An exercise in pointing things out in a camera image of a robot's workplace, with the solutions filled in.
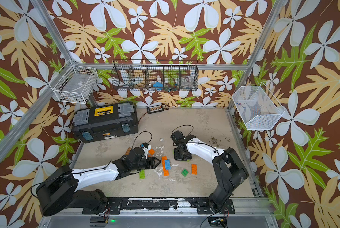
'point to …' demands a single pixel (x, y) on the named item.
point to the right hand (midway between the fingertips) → (177, 158)
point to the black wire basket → (155, 75)
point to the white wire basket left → (74, 83)
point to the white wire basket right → (259, 109)
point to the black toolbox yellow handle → (104, 122)
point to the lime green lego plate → (142, 175)
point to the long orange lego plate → (165, 172)
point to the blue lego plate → (167, 164)
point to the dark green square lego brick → (184, 172)
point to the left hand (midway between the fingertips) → (159, 160)
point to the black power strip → (155, 109)
